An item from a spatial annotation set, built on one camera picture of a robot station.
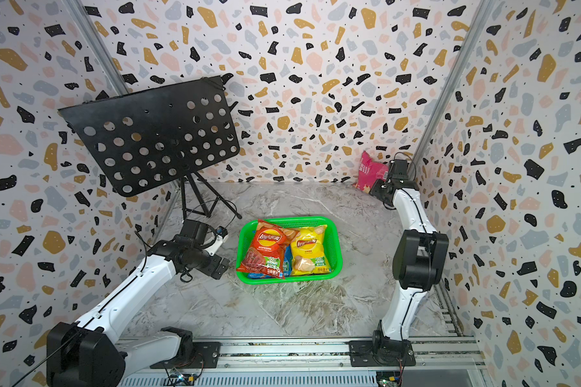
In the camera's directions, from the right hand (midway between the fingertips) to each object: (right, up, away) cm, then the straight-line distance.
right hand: (379, 189), depth 95 cm
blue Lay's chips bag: (-35, -29, -7) cm, 46 cm away
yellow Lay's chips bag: (-28, -23, -8) cm, 37 cm away
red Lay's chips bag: (-43, -23, -14) cm, 50 cm away
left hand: (-60, -25, -12) cm, 66 cm away
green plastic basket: (-52, -19, -3) cm, 55 cm away
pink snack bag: (+1, +9, +17) cm, 19 cm away
